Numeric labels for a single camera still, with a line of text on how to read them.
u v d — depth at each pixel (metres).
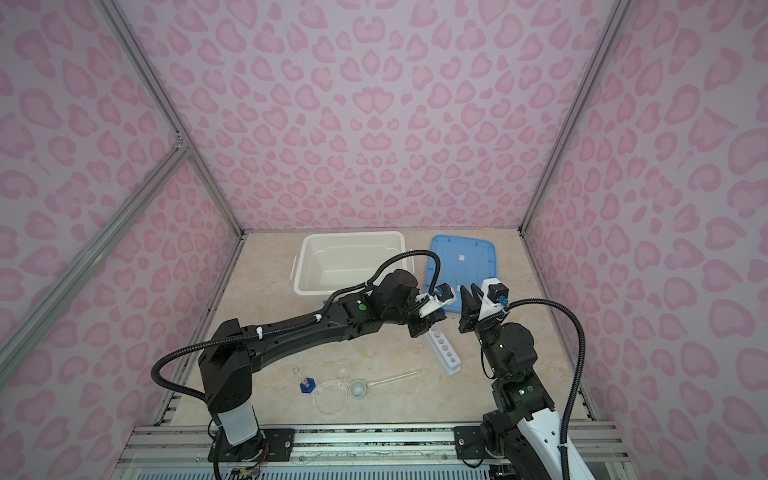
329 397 0.81
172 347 0.90
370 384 0.82
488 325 0.59
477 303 0.69
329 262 1.03
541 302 0.53
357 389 0.81
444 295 0.63
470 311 0.63
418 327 0.67
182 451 0.75
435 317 0.67
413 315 0.66
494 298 0.57
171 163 0.85
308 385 0.82
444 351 0.84
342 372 0.86
